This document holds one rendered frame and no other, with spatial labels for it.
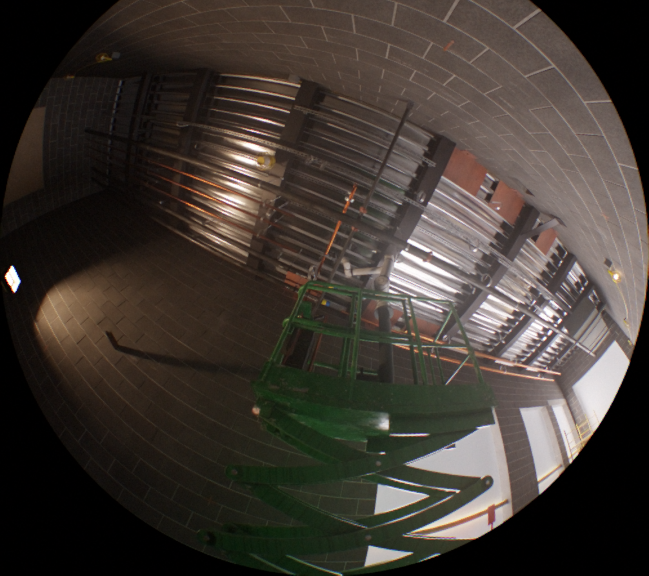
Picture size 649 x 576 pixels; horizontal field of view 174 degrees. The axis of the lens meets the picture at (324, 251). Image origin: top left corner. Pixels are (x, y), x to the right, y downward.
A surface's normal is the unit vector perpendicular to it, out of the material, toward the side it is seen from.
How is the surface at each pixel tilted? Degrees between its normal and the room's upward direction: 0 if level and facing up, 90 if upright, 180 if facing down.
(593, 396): 90
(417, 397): 90
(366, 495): 90
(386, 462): 90
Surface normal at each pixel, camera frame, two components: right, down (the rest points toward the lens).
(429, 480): 0.09, -0.90
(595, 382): -0.92, -0.39
